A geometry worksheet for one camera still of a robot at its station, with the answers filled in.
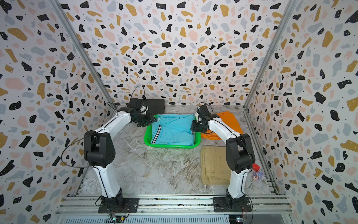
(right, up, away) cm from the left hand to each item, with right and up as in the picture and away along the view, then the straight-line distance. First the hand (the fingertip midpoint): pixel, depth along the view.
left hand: (156, 120), depth 95 cm
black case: (-7, +12, +29) cm, 32 cm away
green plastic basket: (0, +4, +8) cm, 9 cm away
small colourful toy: (+62, -32, -14) cm, 71 cm away
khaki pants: (+38, -29, -10) cm, 49 cm away
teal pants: (+12, -6, +5) cm, 14 cm away
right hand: (+25, -5, -1) cm, 25 cm away
